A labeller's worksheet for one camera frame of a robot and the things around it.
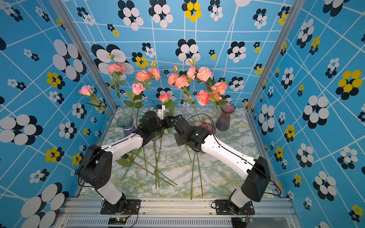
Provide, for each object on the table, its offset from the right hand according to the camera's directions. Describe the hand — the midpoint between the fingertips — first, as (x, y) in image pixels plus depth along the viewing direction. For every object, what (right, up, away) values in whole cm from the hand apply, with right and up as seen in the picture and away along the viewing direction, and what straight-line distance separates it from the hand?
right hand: (182, 134), depth 78 cm
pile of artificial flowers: (-11, -17, +13) cm, 24 cm away
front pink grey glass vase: (+21, +2, +30) cm, 36 cm away
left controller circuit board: (-34, -44, -6) cm, 56 cm away
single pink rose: (-11, +22, +11) cm, 27 cm away
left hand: (-2, +10, +5) cm, 11 cm away
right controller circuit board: (+29, -42, -10) cm, 52 cm away
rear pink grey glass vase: (+28, +7, +19) cm, 34 cm away
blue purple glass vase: (-36, +7, +10) cm, 38 cm away
